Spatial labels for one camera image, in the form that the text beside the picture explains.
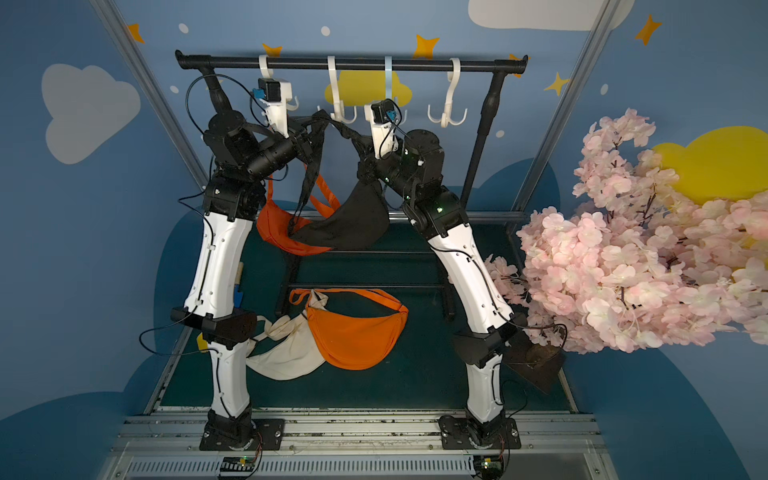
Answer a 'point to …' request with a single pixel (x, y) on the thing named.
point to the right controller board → (488, 466)
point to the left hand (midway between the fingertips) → (323, 111)
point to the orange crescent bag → (354, 343)
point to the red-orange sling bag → (274, 224)
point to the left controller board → (237, 464)
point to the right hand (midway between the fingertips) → (363, 133)
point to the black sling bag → (364, 222)
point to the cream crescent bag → (290, 349)
